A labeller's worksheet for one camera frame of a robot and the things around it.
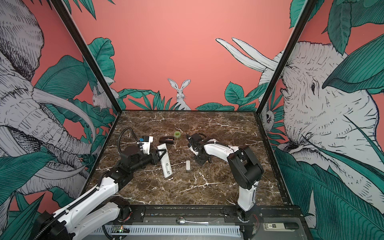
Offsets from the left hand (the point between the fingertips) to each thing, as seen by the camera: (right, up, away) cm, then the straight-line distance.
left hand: (165, 149), depth 76 cm
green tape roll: (+2, +6, +31) cm, 31 cm away
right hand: (+19, -8, +16) cm, 26 cm away
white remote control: (0, -6, 0) cm, 6 cm away
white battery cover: (+11, -12, +14) cm, 22 cm away
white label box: (+56, -35, -8) cm, 67 cm away
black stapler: (-4, +2, +25) cm, 25 cm away
